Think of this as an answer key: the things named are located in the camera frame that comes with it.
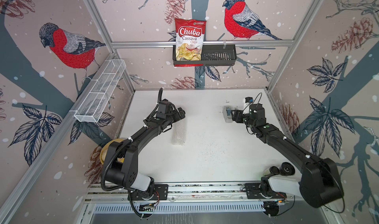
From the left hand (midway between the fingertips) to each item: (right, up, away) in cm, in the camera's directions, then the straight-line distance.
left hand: (182, 111), depth 89 cm
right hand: (+32, +1, -3) cm, 32 cm away
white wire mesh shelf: (-44, +11, -11) cm, 47 cm away
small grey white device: (+31, -3, +13) cm, 34 cm away
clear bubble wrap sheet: (-2, -13, -1) cm, 13 cm away
